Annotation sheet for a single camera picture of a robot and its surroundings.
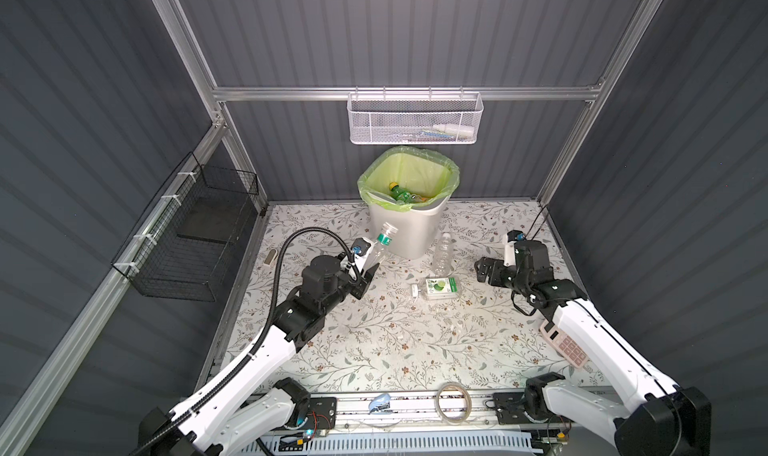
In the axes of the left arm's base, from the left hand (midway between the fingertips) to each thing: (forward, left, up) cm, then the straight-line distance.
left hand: (368, 258), depth 74 cm
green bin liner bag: (+35, -18, -1) cm, 39 cm away
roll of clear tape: (-30, -16, -24) cm, 42 cm away
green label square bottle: (+2, -21, -21) cm, 30 cm away
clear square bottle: (+1, -4, +3) cm, 5 cm away
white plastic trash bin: (+13, -15, -6) cm, 21 cm away
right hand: (+1, -35, -8) cm, 36 cm away
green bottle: (+30, -12, -7) cm, 33 cm away
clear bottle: (+17, -26, -25) cm, 40 cm away
